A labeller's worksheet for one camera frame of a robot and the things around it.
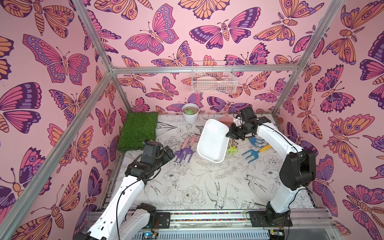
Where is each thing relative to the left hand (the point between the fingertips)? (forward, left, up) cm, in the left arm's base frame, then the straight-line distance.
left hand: (168, 152), depth 79 cm
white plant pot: (+37, -9, -13) cm, 40 cm away
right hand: (+12, -30, -1) cm, 32 cm away
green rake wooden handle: (+11, -37, -15) cm, 41 cm away
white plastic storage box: (+10, -25, -6) cm, 27 cm away
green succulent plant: (+37, -10, -5) cm, 38 cm away
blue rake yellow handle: (+10, -53, -17) cm, 56 cm away
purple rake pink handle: (+11, -9, -16) cm, 21 cm away
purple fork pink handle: (+9, -3, -17) cm, 19 cm away
